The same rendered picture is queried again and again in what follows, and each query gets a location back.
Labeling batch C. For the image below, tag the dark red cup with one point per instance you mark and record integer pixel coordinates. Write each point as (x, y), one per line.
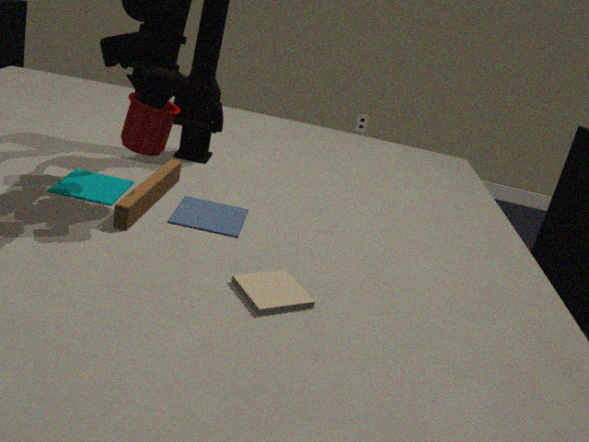
(146, 129)

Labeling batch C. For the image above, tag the tan flat square slab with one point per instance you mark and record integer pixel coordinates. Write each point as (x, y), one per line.
(272, 292)

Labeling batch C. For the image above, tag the brown wooden beam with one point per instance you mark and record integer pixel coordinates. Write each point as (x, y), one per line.
(131, 208)

